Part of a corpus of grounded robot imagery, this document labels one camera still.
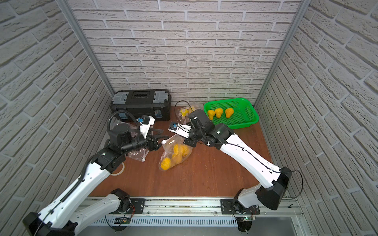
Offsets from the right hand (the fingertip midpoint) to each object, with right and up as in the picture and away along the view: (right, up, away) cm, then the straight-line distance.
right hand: (185, 131), depth 70 cm
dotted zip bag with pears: (-29, -16, +20) cm, 39 cm away
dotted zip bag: (-7, -13, +13) cm, 19 cm away
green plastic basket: (+44, +10, +43) cm, 63 cm away
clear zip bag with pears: (-4, +11, +39) cm, 41 cm away
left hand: (-8, 0, -4) cm, 9 cm away
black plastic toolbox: (-21, +17, +27) cm, 39 cm away
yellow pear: (+31, +12, +40) cm, 52 cm away
